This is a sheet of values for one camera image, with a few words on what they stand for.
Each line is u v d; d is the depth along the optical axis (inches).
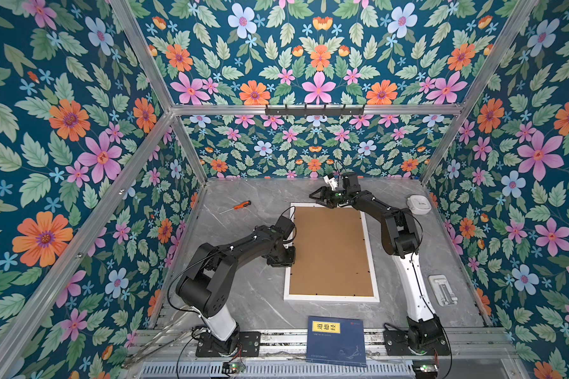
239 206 42.7
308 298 32.3
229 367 27.8
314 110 36.4
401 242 26.2
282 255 30.9
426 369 27.7
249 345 28.9
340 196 37.5
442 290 33.0
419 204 41.9
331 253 36.3
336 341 29.1
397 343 29.0
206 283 18.1
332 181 39.9
